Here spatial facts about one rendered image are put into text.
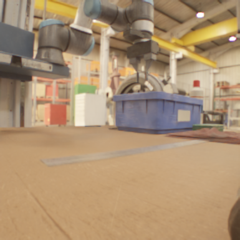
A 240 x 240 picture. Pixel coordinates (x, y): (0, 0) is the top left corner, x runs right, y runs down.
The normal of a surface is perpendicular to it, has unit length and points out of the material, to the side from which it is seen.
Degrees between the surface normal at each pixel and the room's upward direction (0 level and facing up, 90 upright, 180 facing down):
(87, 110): 90
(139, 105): 90
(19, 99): 90
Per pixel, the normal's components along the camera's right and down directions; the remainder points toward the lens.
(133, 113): -0.73, 0.01
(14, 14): 0.80, 0.04
